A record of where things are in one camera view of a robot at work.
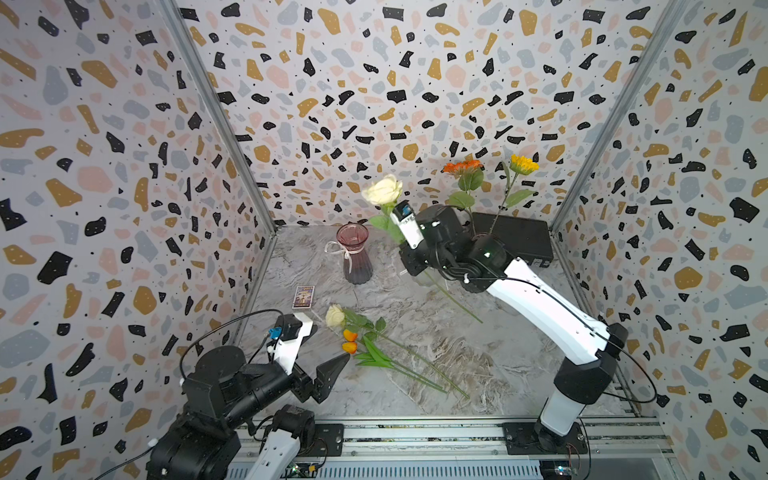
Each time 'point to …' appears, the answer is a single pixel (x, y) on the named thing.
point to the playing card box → (303, 297)
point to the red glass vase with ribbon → (351, 239)
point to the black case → (528, 239)
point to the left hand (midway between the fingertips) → (332, 341)
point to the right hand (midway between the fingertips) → (402, 245)
